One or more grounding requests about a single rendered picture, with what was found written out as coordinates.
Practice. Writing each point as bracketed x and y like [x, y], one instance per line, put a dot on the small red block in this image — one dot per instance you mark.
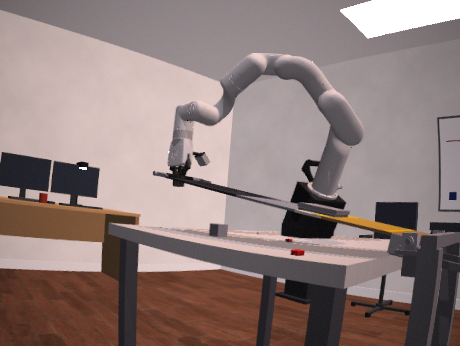
[297, 252]

